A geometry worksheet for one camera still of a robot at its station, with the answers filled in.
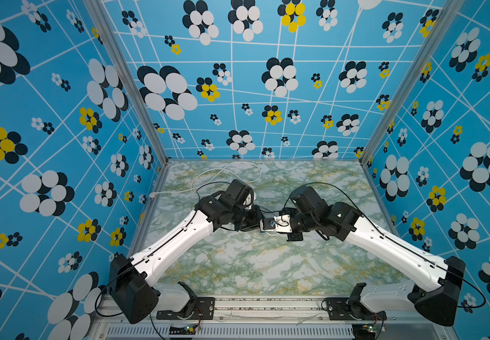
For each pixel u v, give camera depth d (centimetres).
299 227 59
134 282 38
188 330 70
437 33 72
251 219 64
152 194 108
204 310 74
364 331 70
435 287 39
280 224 56
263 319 72
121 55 80
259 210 66
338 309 72
